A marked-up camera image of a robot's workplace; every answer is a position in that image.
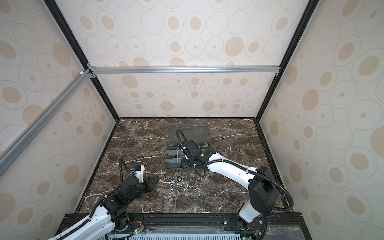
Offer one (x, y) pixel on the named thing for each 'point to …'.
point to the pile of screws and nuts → (177, 183)
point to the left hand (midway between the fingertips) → (161, 177)
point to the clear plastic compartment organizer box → (199, 133)
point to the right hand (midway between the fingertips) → (185, 163)
